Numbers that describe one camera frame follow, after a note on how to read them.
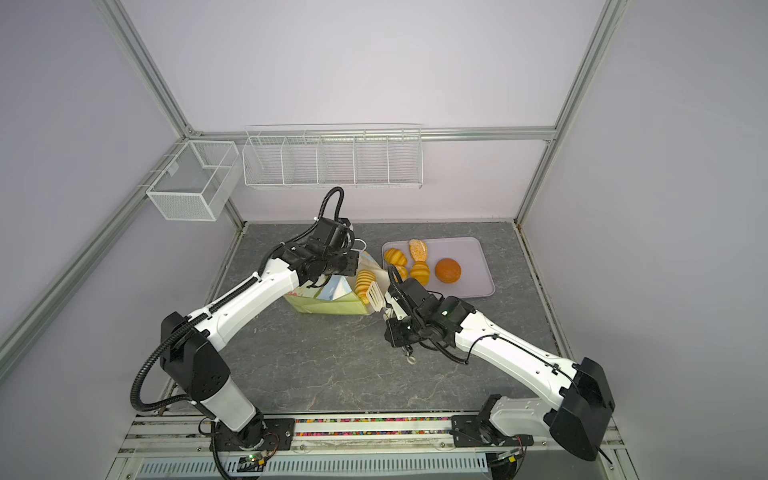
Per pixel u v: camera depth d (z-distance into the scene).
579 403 0.39
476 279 1.03
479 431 0.66
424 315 0.57
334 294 0.80
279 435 0.74
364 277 0.88
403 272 1.01
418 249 1.07
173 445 0.74
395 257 1.05
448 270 1.02
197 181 0.99
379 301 0.78
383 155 1.05
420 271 1.00
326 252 0.62
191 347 0.42
